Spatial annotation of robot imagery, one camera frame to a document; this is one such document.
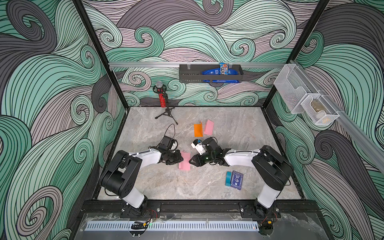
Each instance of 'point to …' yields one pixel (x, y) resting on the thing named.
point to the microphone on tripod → (160, 89)
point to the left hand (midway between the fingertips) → (183, 158)
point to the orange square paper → (198, 130)
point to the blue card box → (237, 179)
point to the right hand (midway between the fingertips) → (192, 160)
